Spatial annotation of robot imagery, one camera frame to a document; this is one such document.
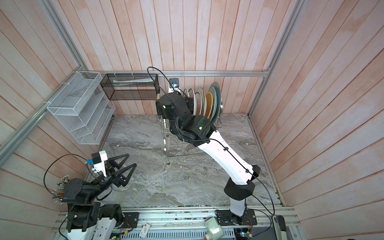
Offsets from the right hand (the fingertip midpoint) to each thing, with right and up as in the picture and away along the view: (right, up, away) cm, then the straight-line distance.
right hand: (171, 99), depth 59 cm
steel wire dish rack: (-3, -25, +41) cm, 48 cm away
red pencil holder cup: (-55, -42, +9) cm, 70 cm away
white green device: (+18, -59, +7) cm, 62 cm away
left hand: (-16, -26, +1) cm, 31 cm away
